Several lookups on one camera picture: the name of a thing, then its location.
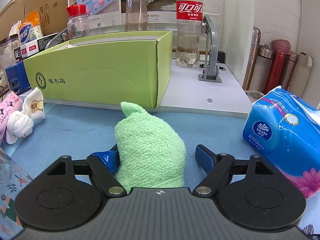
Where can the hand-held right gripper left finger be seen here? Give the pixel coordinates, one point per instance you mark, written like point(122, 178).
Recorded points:
point(102, 158)

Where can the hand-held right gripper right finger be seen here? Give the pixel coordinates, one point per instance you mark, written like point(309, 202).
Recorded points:
point(203, 157)

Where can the green towel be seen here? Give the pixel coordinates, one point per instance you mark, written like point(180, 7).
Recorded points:
point(150, 150)

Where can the green cardboard box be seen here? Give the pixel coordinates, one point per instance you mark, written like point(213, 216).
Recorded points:
point(100, 72)

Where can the white printed cloth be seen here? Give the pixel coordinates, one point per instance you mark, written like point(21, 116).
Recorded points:
point(69, 46)

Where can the blue printed table mat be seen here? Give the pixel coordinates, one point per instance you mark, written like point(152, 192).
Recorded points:
point(75, 135)

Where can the white raised platform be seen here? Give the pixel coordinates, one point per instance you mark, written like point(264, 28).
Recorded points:
point(190, 92)

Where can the blue tissue pack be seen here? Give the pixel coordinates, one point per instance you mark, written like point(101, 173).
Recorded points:
point(275, 135)

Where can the white knotted cloth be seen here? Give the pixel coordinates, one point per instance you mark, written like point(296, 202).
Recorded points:
point(22, 120)

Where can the cartoon print glass mug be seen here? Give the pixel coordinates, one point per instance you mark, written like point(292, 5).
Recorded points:
point(10, 192)

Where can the pink tissue pack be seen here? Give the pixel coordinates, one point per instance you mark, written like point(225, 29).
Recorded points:
point(8, 115)

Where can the silver thermos flask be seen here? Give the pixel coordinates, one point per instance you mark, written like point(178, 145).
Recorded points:
point(261, 67)

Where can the tall bronze thermos flask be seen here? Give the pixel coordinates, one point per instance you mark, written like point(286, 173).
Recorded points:
point(252, 55)

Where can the red thermos flask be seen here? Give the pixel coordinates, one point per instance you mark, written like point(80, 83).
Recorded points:
point(277, 65)

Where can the blue metal machine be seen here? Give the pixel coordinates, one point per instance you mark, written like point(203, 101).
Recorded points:
point(17, 75)

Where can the brown thermos flask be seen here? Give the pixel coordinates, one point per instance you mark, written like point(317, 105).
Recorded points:
point(290, 70)

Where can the beige thermos flask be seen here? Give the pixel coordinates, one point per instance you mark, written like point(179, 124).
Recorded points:
point(301, 72)

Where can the black cardboard box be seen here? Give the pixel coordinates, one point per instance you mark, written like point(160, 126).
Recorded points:
point(47, 40)

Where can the white red small box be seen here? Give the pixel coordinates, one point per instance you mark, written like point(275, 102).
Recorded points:
point(30, 47)

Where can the red lid plastic jar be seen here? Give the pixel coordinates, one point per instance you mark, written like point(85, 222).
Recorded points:
point(78, 25)

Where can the clear plastic container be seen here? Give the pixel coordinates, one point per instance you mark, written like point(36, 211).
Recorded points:
point(7, 52)

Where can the white shelf unit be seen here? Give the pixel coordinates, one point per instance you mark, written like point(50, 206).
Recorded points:
point(237, 17)

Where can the red label cola bottle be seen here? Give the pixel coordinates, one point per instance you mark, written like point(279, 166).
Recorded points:
point(189, 10)

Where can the pink lid glass jar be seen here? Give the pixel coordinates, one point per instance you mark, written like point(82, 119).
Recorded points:
point(136, 12)

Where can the orange white bag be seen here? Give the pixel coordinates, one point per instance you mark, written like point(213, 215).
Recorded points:
point(31, 20)

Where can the white plastic bag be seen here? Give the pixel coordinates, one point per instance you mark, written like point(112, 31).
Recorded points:
point(13, 30)

